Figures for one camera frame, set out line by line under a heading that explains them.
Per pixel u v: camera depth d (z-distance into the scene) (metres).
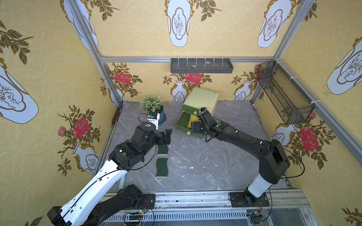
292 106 0.82
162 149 0.92
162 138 0.59
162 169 0.84
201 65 0.92
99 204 0.50
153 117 0.57
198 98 0.95
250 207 0.72
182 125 0.95
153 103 0.94
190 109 0.88
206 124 0.66
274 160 0.45
